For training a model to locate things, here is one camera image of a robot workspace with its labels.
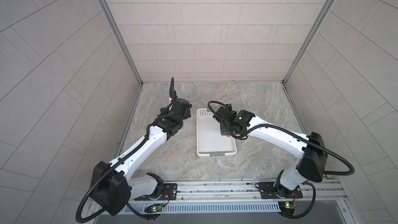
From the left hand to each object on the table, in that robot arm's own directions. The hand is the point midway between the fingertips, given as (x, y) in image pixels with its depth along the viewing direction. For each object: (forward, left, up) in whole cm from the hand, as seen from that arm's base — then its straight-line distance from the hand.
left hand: (181, 105), depth 81 cm
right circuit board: (-43, -49, -18) cm, 68 cm away
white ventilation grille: (-42, -17, -18) cm, 49 cm away
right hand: (-11, -22, -8) cm, 26 cm away
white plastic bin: (-11, -15, -19) cm, 27 cm away
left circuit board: (-43, +9, -14) cm, 46 cm away
